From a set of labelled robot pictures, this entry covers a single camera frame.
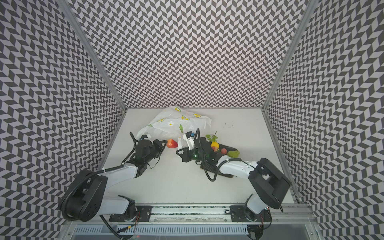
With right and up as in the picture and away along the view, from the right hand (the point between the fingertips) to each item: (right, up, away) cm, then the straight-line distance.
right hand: (176, 157), depth 79 cm
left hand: (-6, +8, +10) cm, 14 cm away
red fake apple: (-4, +6, +9) cm, 11 cm away
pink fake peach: (+28, +1, +13) cm, 30 cm away
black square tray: (+31, +1, +17) cm, 35 cm away
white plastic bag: (-4, +18, +12) cm, 22 cm away
